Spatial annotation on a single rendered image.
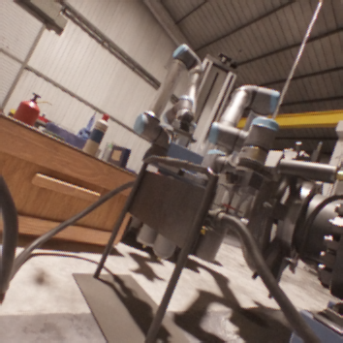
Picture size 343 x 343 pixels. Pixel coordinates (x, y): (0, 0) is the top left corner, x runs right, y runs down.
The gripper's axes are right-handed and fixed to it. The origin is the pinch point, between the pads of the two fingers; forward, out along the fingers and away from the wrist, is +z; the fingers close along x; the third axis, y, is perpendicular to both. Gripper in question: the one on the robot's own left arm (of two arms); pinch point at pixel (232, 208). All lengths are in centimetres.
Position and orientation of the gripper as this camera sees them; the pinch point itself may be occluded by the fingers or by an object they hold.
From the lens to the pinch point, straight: 75.5
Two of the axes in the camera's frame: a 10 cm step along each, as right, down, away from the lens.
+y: -8.9, -4.0, -2.2
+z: -3.9, 9.1, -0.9
